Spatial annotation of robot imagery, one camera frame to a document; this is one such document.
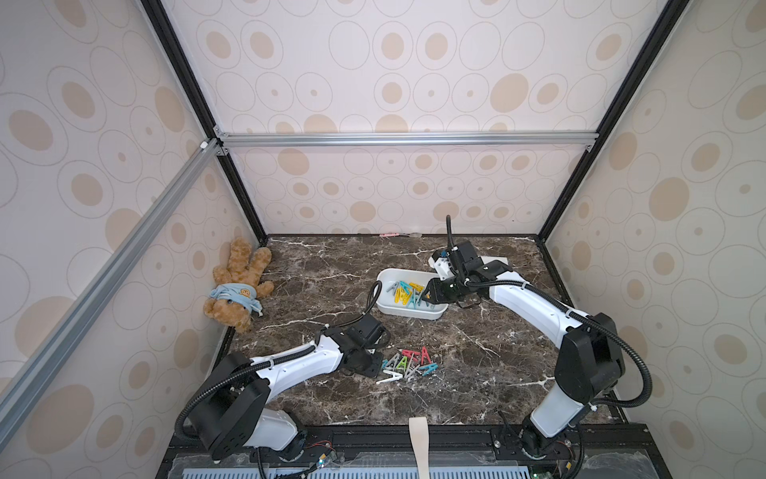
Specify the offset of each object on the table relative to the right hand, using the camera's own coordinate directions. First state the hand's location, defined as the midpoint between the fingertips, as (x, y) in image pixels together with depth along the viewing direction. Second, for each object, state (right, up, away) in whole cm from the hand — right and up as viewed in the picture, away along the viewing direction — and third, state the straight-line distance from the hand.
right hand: (436, 293), depth 87 cm
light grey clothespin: (-12, -20, 0) cm, 23 cm away
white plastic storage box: (-15, -4, +13) cm, 20 cm away
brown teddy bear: (-61, +1, +7) cm, 62 cm away
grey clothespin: (-12, +1, +16) cm, 20 cm away
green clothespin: (-10, -20, 0) cm, 23 cm away
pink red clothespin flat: (-8, -18, +1) cm, 19 cm away
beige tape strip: (-6, -35, -12) cm, 38 cm away
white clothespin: (-12, -24, -2) cm, 27 cm away
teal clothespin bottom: (-7, 0, +16) cm, 17 cm away
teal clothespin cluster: (-2, -21, -2) cm, 22 cm away
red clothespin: (-3, -18, +1) cm, 18 cm away
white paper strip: (+24, +10, +28) cm, 38 cm away
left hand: (-15, -21, -4) cm, 26 cm away
